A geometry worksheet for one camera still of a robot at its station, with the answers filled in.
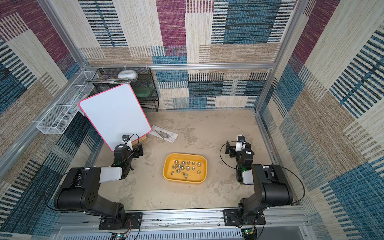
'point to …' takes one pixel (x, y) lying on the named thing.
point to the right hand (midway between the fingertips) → (237, 139)
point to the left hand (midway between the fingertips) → (132, 144)
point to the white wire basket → (58, 117)
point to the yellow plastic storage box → (185, 168)
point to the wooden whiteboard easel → (142, 138)
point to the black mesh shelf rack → (140, 79)
